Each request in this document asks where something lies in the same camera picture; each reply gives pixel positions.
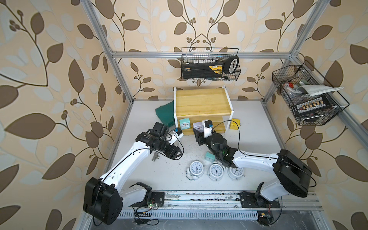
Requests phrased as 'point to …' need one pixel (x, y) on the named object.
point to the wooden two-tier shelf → (203, 104)
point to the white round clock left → (195, 169)
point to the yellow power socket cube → (234, 125)
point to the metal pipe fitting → (155, 155)
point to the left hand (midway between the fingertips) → (177, 150)
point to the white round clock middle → (215, 171)
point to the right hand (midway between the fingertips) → (198, 127)
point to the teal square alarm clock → (185, 123)
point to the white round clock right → (235, 173)
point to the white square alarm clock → (198, 126)
